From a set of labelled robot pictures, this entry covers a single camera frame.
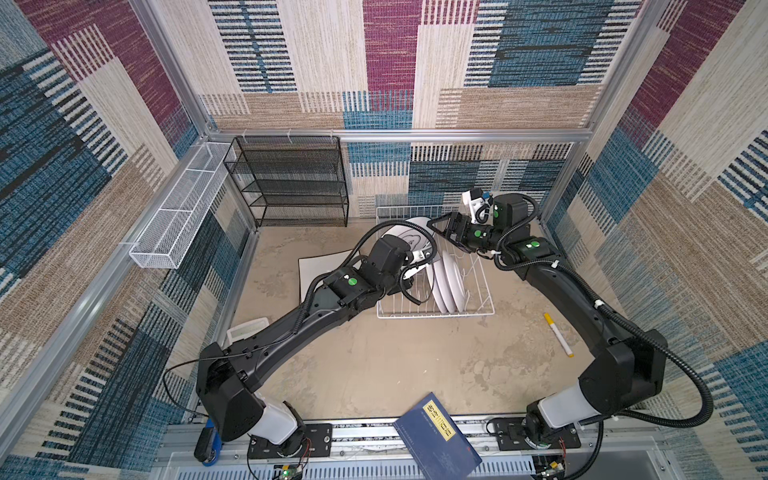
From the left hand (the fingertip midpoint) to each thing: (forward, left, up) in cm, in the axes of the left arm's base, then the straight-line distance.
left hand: (401, 252), depth 75 cm
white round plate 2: (-1, -12, -12) cm, 17 cm away
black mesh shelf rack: (+43, +38, -11) cm, 58 cm away
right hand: (+4, -9, +2) cm, 10 cm away
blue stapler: (-36, +47, -28) cm, 65 cm away
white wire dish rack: (-14, -3, +2) cm, 14 cm away
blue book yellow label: (-37, -8, -28) cm, 47 cm away
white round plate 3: (0, -15, -14) cm, 21 cm away
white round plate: (-4, -11, -14) cm, 18 cm away
